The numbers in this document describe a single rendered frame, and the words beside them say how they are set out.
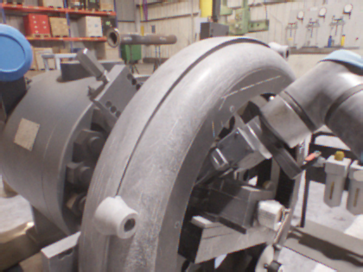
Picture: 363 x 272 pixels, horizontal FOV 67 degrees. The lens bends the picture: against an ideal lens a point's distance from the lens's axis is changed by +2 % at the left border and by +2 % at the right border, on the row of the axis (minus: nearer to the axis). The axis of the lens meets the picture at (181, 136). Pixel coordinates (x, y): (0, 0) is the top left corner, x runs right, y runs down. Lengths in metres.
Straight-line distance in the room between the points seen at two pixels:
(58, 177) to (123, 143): 0.35
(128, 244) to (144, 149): 0.13
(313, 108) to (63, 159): 0.55
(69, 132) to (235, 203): 0.43
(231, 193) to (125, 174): 0.19
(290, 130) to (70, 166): 0.50
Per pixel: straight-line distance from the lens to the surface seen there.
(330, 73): 0.50
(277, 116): 0.48
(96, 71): 0.45
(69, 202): 0.74
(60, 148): 0.73
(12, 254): 1.26
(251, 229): 0.50
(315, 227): 1.74
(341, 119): 0.46
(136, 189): 0.39
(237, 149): 0.47
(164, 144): 0.39
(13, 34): 1.02
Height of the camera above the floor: 0.96
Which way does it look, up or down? 18 degrees down
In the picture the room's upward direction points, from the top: 2 degrees counter-clockwise
